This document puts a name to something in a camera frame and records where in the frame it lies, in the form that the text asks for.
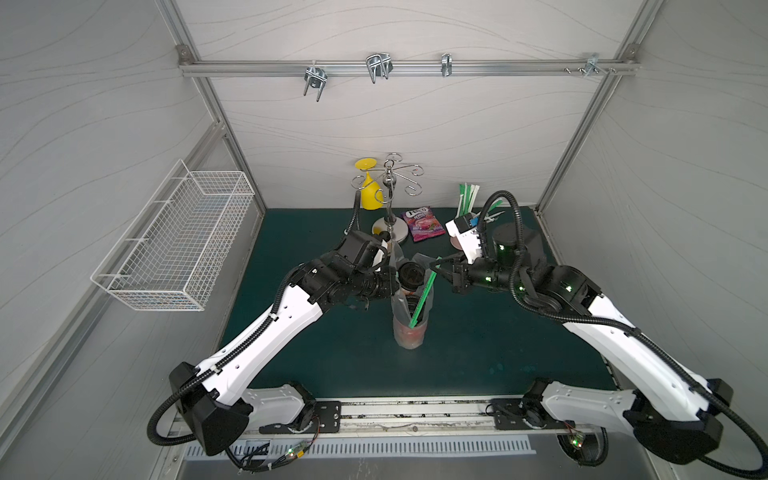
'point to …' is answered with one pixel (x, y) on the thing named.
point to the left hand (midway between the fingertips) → (396, 287)
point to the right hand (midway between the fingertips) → (431, 264)
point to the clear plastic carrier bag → (400, 311)
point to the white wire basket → (175, 248)
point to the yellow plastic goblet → (372, 197)
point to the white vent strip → (273, 451)
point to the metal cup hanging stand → (389, 173)
